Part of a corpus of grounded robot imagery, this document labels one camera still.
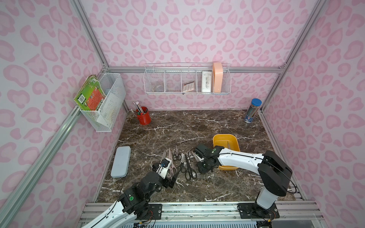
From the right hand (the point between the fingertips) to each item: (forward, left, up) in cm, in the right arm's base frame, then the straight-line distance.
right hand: (201, 168), depth 86 cm
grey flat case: (+1, +50, +1) cm, 50 cm away
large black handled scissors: (-2, +6, -2) cm, 7 cm away
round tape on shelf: (+42, +28, +28) cm, 57 cm away
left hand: (-3, +16, +11) cm, 20 cm away
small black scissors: (+9, +16, -2) cm, 18 cm away
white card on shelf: (+46, -4, +29) cm, 55 cm away
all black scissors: (-3, +6, -2) cm, 7 cm away
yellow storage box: (+21, -19, -2) cm, 28 cm away
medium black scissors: (+1, +12, -2) cm, 12 cm away
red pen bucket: (+37, +42, +6) cm, 56 cm away
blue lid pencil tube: (+40, -38, +16) cm, 57 cm away
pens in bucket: (+41, +45, +10) cm, 62 cm away
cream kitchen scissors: (+8, +24, 0) cm, 25 cm away
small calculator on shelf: (+45, +8, +27) cm, 53 cm away
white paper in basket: (+28, +54, +27) cm, 66 cm away
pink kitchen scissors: (-1, +17, 0) cm, 17 cm away
